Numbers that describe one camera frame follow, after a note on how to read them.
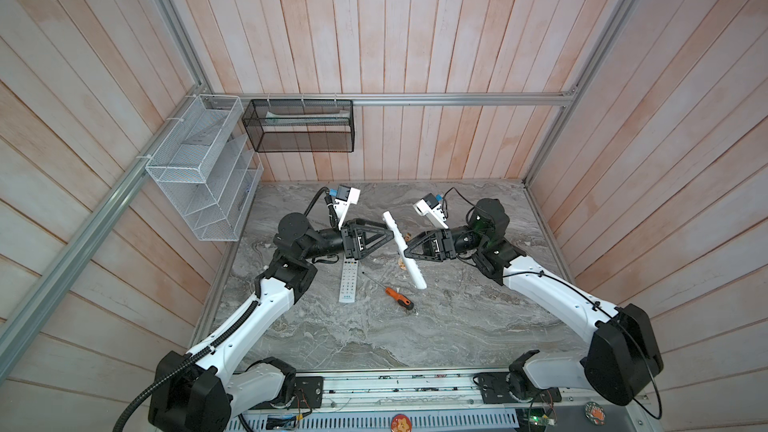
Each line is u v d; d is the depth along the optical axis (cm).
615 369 41
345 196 59
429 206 62
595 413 70
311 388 73
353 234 54
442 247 59
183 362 41
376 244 56
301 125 104
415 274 60
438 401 73
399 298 88
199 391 38
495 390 73
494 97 95
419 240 61
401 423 69
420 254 60
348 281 90
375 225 65
